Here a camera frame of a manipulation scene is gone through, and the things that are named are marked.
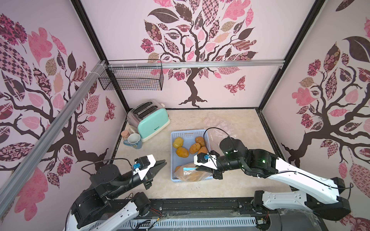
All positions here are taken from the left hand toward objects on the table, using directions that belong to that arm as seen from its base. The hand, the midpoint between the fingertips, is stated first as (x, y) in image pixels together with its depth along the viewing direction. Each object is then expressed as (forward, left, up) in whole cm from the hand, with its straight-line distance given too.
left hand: (163, 164), depth 55 cm
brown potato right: (+29, -18, -29) cm, 45 cm away
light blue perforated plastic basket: (+27, -7, -32) cm, 43 cm away
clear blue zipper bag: (-1, -9, -6) cm, 11 cm away
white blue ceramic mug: (+29, +27, -28) cm, 48 cm away
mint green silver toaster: (+38, +17, -16) cm, 45 cm away
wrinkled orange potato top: (-2, -11, -9) cm, 14 cm away
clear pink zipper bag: (+36, -30, -32) cm, 57 cm away
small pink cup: (+31, +32, -23) cm, 50 cm away
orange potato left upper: (+21, -6, -31) cm, 38 cm away
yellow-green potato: (+28, -2, -30) cm, 41 cm away
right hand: (+1, -13, -4) cm, 14 cm away
